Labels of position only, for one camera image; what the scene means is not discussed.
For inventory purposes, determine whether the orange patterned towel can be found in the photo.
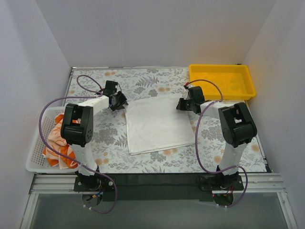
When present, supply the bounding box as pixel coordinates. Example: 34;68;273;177
42;114;78;169

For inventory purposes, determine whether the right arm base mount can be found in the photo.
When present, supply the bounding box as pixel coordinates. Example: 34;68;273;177
196;172;245;208

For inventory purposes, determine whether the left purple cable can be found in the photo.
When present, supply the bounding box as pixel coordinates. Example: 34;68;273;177
39;75;119;214

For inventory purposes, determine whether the yellow plastic tray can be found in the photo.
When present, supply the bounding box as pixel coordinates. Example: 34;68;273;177
189;64;256;100

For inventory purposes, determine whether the white towel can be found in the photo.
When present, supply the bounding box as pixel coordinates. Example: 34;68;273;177
125;94;194;155

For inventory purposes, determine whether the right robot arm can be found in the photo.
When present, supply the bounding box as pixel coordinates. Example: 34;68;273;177
176;85;257;189

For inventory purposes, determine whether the white plastic basket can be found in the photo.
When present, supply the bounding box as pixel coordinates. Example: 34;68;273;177
26;106;77;174

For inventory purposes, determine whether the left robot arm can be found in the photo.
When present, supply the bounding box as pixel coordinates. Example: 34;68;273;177
61;81;128;176

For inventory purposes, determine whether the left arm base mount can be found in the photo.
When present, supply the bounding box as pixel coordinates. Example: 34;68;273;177
73;171;115;193

